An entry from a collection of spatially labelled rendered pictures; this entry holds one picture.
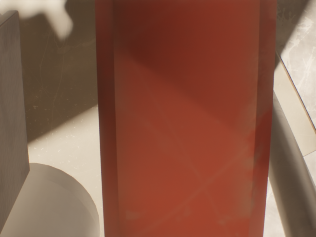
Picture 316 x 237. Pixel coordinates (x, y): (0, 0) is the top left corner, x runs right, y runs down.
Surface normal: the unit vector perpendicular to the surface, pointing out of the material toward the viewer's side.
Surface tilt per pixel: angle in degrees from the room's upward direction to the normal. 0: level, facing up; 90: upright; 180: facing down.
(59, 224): 90
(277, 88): 0
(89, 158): 0
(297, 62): 0
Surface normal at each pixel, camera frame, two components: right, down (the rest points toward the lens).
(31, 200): 0.18, -0.92
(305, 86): -0.03, 0.35
